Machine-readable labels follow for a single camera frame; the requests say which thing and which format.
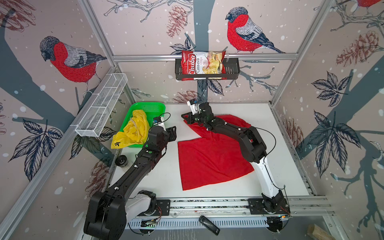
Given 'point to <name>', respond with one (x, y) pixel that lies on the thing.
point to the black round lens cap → (121, 160)
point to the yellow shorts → (136, 131)
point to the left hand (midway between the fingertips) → (173, 127)
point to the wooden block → (315, 233)
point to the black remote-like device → (208, 225)
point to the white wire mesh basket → (94, 120)
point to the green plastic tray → (152, 110)
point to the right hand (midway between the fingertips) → (179, 119)
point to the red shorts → (216, 156)
